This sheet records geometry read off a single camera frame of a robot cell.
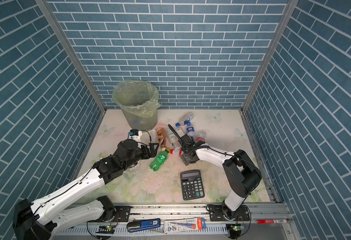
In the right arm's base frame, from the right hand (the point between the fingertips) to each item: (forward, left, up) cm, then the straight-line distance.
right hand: (190, 153), depth 92 cm
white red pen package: (-37, +1, -2) cm, 37 cm away
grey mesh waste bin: (+16, +35, +8) cm, 39 cm away
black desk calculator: (-18, -2, -1) cm, 18 cm away
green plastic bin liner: (+36, +40, +14) cm, 56 cm away
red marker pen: (-32, -41, -3) cm, 52 cm away
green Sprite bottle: (-6, +18, +1) cm, 19 cm away
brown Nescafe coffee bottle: (+10, +20, +2) cm, 22 cm away
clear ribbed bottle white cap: (+15, +27, -2) cm, 31 cm away
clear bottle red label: (+15, -7, -1) cm, 17 cm away
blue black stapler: (-39, +22, +2) cm, 45 cm away
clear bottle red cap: (+1, +8, 0) cm, 8 cm away
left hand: (-6, +19, +18) cm, 27 cm away
